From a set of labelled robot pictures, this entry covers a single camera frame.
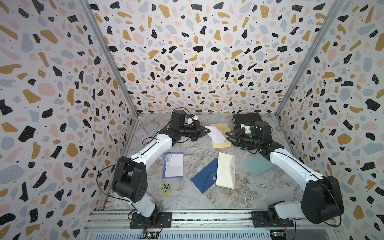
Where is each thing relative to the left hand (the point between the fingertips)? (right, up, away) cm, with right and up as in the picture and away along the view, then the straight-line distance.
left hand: (212, 130), depth 77 cm
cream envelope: (+9, -27, +12) cm, 31 cm away
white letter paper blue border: (-23, -22, +16) cm, 36 cm away
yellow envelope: (+12, 0, +36) cm, 38 cm away
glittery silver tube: (-27, -37, -2) cm, 46 cm away
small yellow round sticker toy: (-25, -32, +7) cm, 41 cm away
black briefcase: (+31, +8, +37) cm, 49 cm away
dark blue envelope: (-2, -27, +10) cm, 29 cm away
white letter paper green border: (+2, -2, +3) cm, 4 cm away
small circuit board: (-33, -51, -4) cm, 60 cm away
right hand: (+7, -2, +1) cm, 8 cm away
